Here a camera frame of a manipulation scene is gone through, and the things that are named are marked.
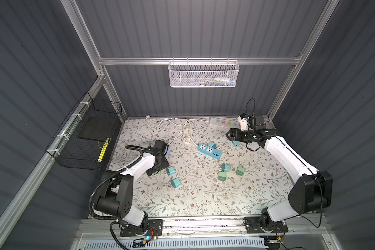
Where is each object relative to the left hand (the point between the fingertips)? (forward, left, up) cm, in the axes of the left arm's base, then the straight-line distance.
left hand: (159, 167), depth 91 cm
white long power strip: (+33, -49, 0) cm, 59 cm away
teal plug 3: (-9, -10, -2) cm, 14 cm away
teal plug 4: (-2, -40, -1) cm, 40 cm away
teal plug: (+15, -50, 0) cm, 52 cm away
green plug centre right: (-4, -48, -1) cm, 48 cm away
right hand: (+8, -44, +17) cm, 47 cm away
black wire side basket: (-4, +35, +26) cm, 44 cm away
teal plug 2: (-1, -6, -2) cm, 7 cm away
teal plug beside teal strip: (+15, -34, -1) cm, 37 cm away
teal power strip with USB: (+11, -29, 0) cm, 31 cm away
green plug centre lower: (-7, -37, -2) cm, 37 cm away
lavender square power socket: (+13, -5, -4) cm, 14 cm away
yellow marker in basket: (-3, +21, +24) cm, 32 cm away
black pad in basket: (+8, +26, +27) cm, 39 cm away
